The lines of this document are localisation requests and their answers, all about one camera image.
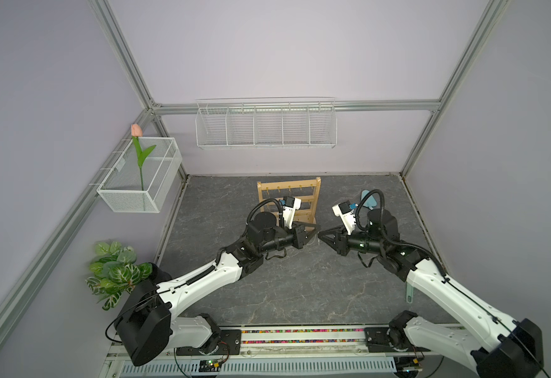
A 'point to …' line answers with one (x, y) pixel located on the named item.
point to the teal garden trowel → (371, 201)
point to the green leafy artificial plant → (116, 272)
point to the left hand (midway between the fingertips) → (321, 230)
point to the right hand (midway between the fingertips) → (319, 234)
